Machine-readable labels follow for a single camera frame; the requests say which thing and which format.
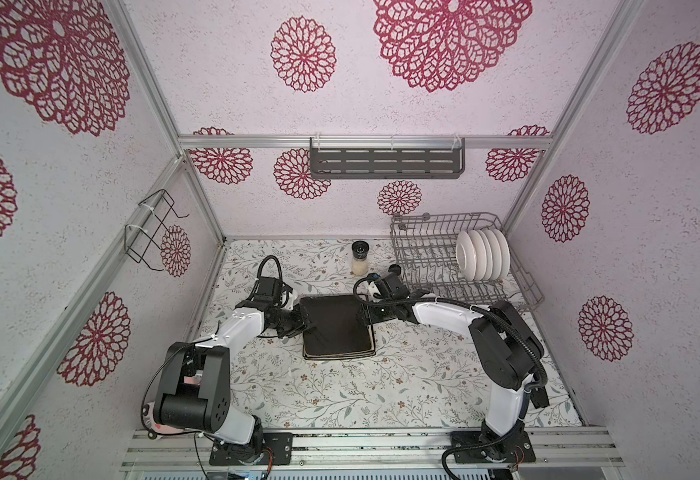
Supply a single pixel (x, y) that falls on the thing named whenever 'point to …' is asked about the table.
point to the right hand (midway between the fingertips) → (363, 309)
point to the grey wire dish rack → (425, 250)
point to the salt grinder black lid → (360, 250)
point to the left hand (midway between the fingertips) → (313, 328)
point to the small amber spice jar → (395, 268)
